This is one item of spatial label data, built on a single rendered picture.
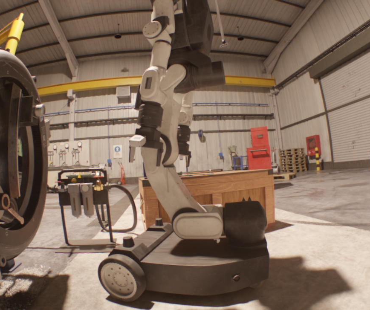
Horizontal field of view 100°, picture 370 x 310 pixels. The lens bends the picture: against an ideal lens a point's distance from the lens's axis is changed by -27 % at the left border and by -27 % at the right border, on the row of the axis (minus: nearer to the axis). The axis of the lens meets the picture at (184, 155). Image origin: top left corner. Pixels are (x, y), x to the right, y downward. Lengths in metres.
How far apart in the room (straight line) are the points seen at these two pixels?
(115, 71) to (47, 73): 4.62
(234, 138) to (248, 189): 10.78
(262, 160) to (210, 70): 3.36
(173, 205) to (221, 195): 0.63
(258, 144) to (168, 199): 3.41
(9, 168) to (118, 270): 0.53
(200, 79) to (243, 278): 0.83
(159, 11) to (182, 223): 0.87
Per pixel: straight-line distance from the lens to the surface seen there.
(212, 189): 1.44
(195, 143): 11.63
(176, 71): 0.95
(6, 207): 0.68
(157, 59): 0.81
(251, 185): 1.57
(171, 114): 0.93
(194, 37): 1.02
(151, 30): 0.86
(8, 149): 0.76
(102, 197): 1.57
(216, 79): 0.95
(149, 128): 0.73
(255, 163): 4.17
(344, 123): 9.75
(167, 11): 0.94
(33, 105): 0.82
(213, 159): 11.81
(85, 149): 7.38
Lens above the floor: 0.51
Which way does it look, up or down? 4 degrees up
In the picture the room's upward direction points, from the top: 4 degrees counter-clockwise
